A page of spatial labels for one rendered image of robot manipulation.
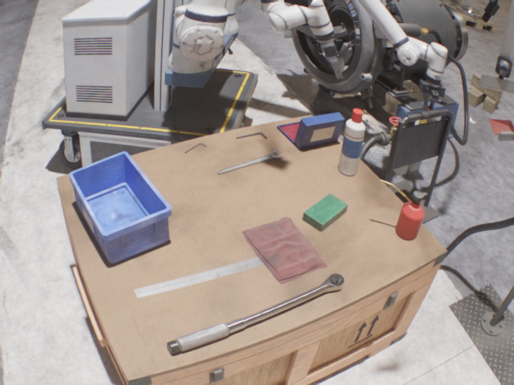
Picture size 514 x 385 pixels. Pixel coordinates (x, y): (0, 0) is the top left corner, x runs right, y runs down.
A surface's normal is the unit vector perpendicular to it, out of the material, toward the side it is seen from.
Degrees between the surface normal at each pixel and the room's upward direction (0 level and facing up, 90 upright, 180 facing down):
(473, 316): 0
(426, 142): 90
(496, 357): 0
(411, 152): 90
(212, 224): 0
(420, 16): 48
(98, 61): 90
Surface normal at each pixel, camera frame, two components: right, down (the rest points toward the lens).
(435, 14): 0.36, -0.14
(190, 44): 0.10, 0.71
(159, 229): 0.57, 0.55
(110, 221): 0.07, -0.77
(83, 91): -0.18, 0.62
